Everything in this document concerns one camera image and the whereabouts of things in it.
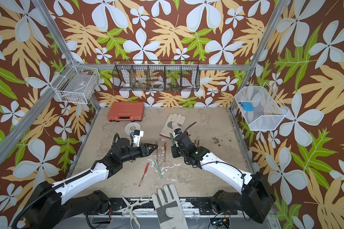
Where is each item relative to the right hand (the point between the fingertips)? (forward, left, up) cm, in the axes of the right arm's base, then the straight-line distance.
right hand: (172, 146), depth 82 cm
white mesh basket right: (+19, -54, +12) cm, 58 cm away
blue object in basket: (+21, -47, +11) cm, 53 cm away
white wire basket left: (+32, +58, +21) cm, 69 cm away
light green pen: (-8, +9, -15) cm, 19 cm away
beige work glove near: (-29, +2, -14) cm, 32 cm away
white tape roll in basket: (+43, +9, +13) cm, 45 cm away
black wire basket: (+46, +10, +17) cm, 50 cm away
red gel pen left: (-10, +17, -14) cm, 24 cm away
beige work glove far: (+30, -2, -13) cm, 33 cm away
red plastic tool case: (+38, +33, -9) cm, 51 cm away
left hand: (-2, +9, +6) cm, 11 cm away
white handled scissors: (-34, +19, -14) cm, 42 cm away
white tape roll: (+25, +31, -13) cm, 42 cm away
